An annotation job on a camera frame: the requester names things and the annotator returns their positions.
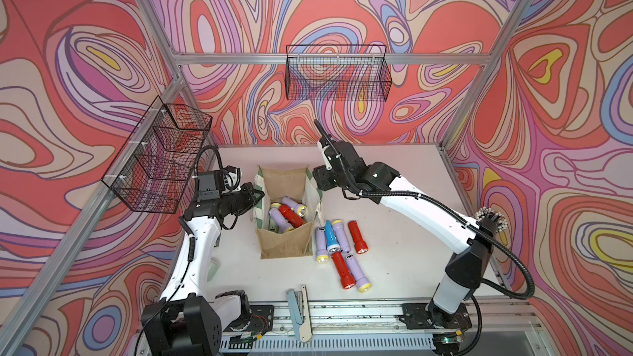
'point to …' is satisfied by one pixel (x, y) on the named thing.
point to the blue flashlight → (332, 242)
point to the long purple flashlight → (363, 283)
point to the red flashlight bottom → (347, 279)
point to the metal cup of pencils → (501, 222)
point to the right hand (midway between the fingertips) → (323, 177)
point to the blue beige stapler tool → (302, 311)
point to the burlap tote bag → (270, 185)
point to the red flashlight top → (294, 219)
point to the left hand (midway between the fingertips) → (266, 193)
